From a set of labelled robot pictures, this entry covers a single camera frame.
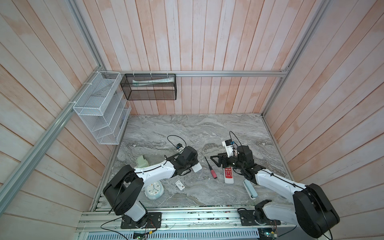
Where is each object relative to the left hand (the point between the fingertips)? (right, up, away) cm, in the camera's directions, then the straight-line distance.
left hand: (195, 161), depth 87 cm
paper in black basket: (-36, +47, +1) cm, 60 cm away
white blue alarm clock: (-23, -15, -6) cm, 28 cm away
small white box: (-9, -13, -4) cm, 16 cm away
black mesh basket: (-32, +50, +17) cm, 61 cm away
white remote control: (+1, -3, -2) cm, 4 cm away
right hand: (+11, +4, -2) cm, 12 cm away
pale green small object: (-33, -1, +1) cm, 33 cm away
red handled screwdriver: (+11, -8, +1) cm, 14 cm away
